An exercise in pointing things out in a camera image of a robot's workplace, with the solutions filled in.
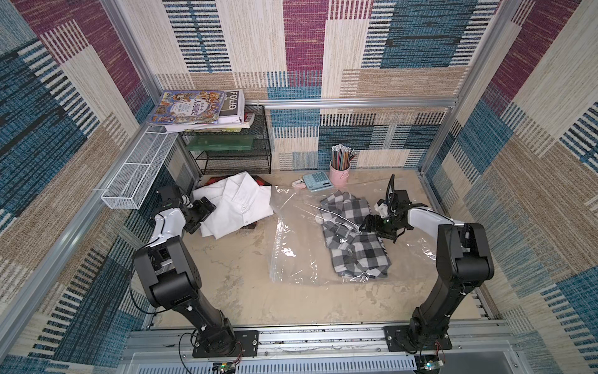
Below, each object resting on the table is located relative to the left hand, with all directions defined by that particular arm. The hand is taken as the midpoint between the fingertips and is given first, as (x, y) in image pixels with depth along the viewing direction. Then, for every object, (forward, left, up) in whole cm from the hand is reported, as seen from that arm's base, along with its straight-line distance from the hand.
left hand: (207, 212), depth 92 cm
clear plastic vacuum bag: (-7, -42, -10) cm, 44 cm away
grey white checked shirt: (-13, -57, -10) cm, 60 cm away
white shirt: (+6, -11, 0) cm, 13 cm away
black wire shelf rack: (+35, -4, 0) cm, 35 cm away
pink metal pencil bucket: (+22, -55, -4) cm, 59 cm away
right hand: (-4, -64, -8) cm, 65 cm away
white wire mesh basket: (+9, +29, +7) cm, 31 cm away
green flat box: (+23, -5, +16) cm, 28 cm away
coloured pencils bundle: (+28, -56, +4) cm, 62 cm away
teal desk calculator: (+23, -45, -9) cm, 52 cm away
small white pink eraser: (+22, -36, -8) cm, 43 cm away
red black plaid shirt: (+20, -19, -3) cm, 28 cm away
